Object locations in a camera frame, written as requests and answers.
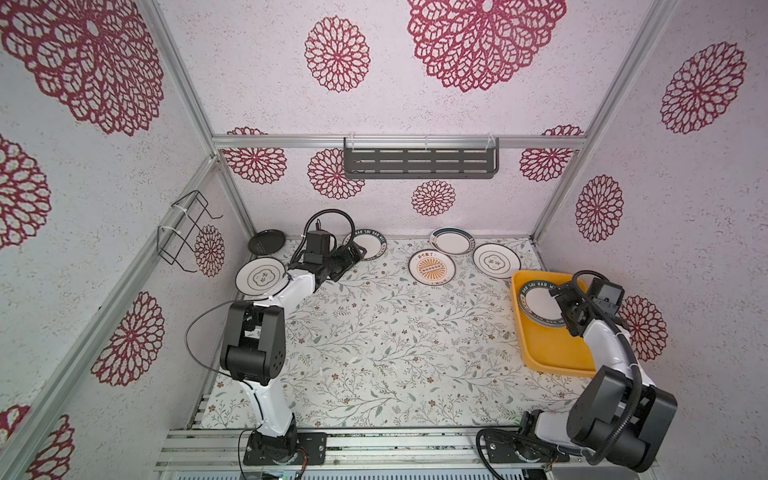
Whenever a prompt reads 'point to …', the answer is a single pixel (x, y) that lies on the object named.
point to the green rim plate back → (372, 241)
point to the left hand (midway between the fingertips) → (357, 260)
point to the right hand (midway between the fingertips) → (565, 294)
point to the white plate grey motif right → (496, 260)
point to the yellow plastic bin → (552, 349)
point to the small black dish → (266, 242)
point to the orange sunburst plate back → (432, 267)
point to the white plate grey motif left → (261, 276)
